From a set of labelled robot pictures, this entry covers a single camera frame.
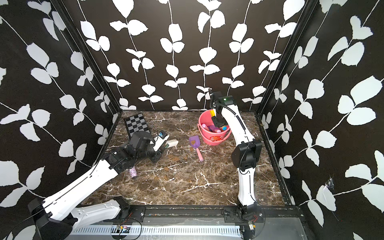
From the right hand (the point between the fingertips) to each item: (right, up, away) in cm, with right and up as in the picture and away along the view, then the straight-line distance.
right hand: (220, 121), depth 88 cm
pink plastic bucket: (-5, -8, +2) cm, 10 cm away
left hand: (-31, -12, -14) cm, 37 cm away
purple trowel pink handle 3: (-16, -14, +14) cm, 25 cm away
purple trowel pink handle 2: (-4, -5, +12) cm, 13 cm away
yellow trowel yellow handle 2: (+1, -3, -7) cm, 8 cm away
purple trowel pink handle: (-7, -4, +9) cm, 12 cm away
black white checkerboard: (-61, -1, +22) cm, 65 cm away
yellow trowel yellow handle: (-4, +6, +8) cm, 10 cm away
